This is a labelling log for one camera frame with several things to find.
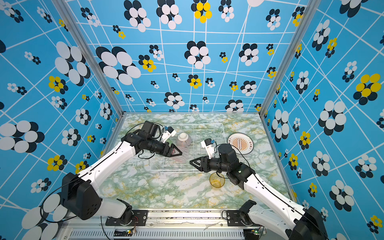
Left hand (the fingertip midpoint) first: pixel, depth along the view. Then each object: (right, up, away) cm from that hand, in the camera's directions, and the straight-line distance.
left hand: (178, 152), depth 76 cm
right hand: (+8, -4, -5) cm, 10 cm away
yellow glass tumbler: (+21, -18, +10) cm, 29 cm away
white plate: (+41, +3, +24) cm, 48 cm away
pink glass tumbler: (+2, -2, -2) cm, 4 cm away
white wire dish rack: (+7, +4, +24) cm, 26 cm away
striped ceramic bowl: (0, +4, +21) cm, 21 cm away
